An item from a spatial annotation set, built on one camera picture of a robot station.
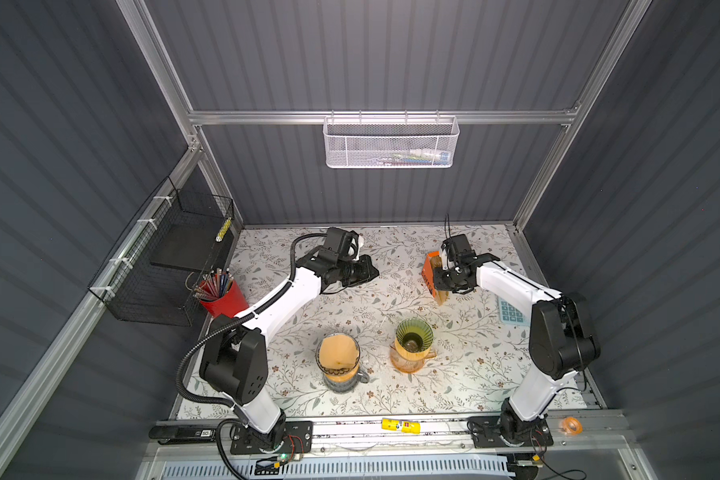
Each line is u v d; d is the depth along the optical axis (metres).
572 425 0.75
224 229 0.82
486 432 0.74
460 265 0.73
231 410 0.50
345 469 0.77
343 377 0.73
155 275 0.72
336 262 0.66
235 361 0.44
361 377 0.78
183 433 0.71
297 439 0.72
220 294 0.88
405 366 0.85
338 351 0.76
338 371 0.69
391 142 1.24
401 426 0.74
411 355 0.77
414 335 0.81
